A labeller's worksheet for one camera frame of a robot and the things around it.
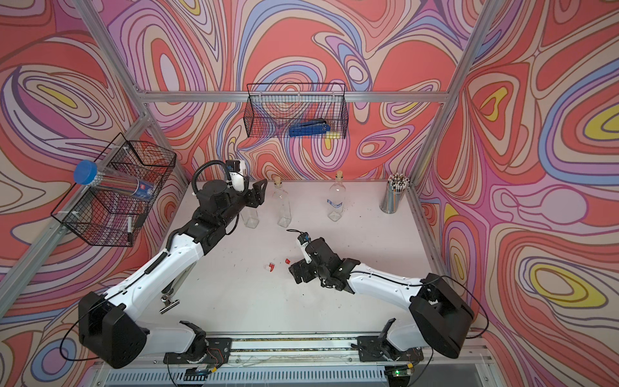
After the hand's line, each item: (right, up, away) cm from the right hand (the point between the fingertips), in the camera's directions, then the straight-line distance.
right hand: (302, 269), depth 84 cm
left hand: (-13, +31, -9) cm, 35 cm away
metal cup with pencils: (+37, +28, +15) cm, 49 cm away
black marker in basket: (-52, +14, -12) cm, 55 cm away
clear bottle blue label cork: (+14, +26, +15) cm, 33 cm away
